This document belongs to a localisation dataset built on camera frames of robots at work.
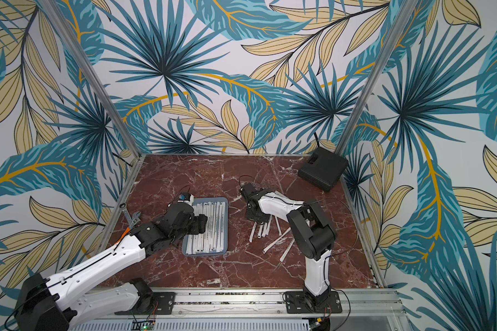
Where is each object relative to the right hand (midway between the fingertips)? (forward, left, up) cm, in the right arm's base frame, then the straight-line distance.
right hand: (254, 216), depth 96 cm
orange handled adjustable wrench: (-2, +55, +2) cm, 55 cm away
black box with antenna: (+25, -37, +4) cm, 45 cm away
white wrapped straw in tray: (-11, +18, +1) cm, 22 cm away
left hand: (-8, +23, +13) cm, 27 cm away
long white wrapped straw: (-8, +1, 0) cm, 8 cm away
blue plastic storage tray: (-15, +13, +1) cm, 19 cm away
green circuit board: (-40, +39, -2) cm, 56 cm away
